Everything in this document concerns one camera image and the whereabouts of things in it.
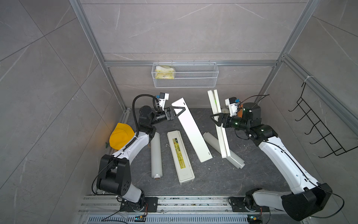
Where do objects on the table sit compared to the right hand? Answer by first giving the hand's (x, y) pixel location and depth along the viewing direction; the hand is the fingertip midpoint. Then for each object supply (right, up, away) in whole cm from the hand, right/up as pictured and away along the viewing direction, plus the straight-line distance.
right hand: (215, 116), depth 72 cm
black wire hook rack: (+49, -14, -14) cm, 53 cm away
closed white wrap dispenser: (-17, -28, +8) cm, 33 cm away
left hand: (-16, +4, -3) cm, 17 cm away
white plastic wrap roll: (-34, -25, +17) cm, 46 cm away
